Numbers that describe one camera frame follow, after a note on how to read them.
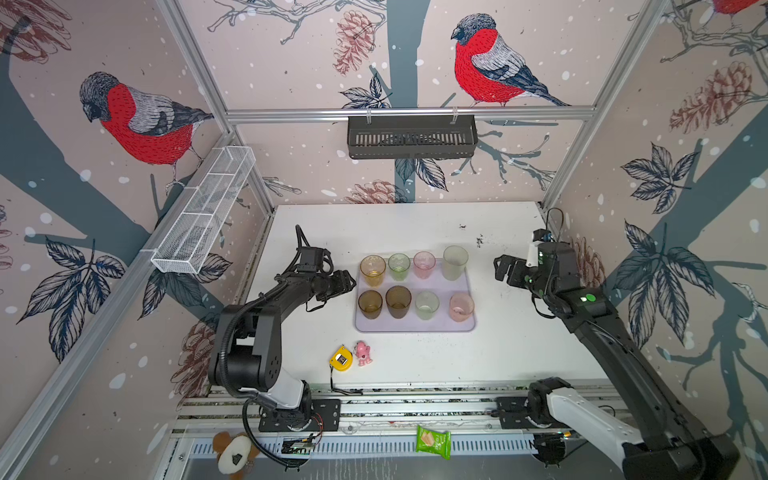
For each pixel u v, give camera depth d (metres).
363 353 0.81
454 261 0.98
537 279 0.62
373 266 0.96
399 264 0.98
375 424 0.73
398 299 0.86
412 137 1.04
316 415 0.73
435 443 0.68
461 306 0.91
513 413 0.73
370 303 0.91
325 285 0.80
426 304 0.92
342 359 0.81
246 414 0.69
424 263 1.00
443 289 0.98
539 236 0.66
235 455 0.66
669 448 0.38
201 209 0.79
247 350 0.45
